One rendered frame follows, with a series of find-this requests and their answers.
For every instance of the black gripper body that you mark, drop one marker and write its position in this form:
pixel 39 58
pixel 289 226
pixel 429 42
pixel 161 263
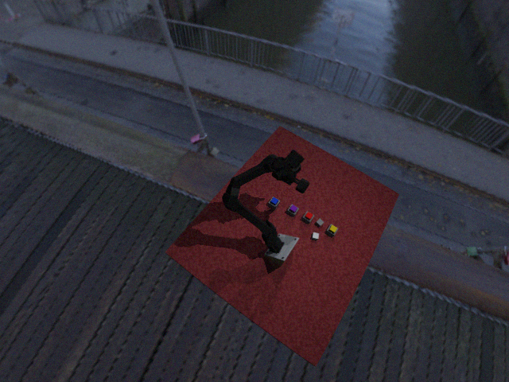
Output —
pixel 302 184

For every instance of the red button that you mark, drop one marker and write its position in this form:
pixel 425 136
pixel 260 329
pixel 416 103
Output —
pixel 308 217

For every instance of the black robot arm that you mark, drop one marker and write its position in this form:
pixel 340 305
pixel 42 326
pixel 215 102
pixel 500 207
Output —
pixel 271 163

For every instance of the yellow button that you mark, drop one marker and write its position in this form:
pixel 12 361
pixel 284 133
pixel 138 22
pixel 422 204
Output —
pixel 331 230

